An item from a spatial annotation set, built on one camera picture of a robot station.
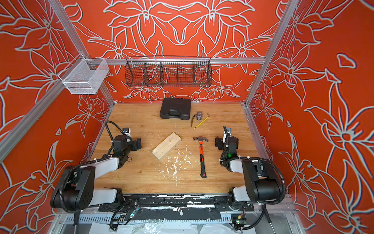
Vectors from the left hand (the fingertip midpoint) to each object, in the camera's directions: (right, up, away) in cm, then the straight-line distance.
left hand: (133, 138), depth 93 cm
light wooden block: (+23, -6, -3) cm, 24 cm away
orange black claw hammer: (+45, -18, -10) cm, 49 cm away
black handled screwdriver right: (+75, -34, -23) cm, 85 cm away
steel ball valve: (+44, +14, +14) cm, 49 cm away
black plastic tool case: (+27, +20, +18) cm, 38 cm away
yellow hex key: (+47, +10, +14) cm, 50 cm away
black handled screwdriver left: (-19, -35, -23) cm, 47 cm away
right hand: (+61, +2, -1) cm, 61 cm away
